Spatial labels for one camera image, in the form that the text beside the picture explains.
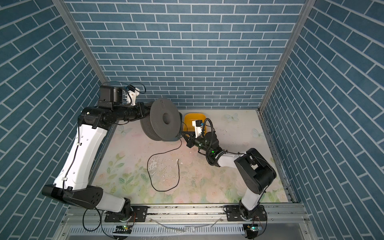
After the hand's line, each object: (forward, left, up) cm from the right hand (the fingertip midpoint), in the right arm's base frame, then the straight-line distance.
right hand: (180, 131), depth 81 cm
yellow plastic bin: (+26, 0, -17) cm, 31 cm away
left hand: (-1, +11, +17) cm, 20 cm away
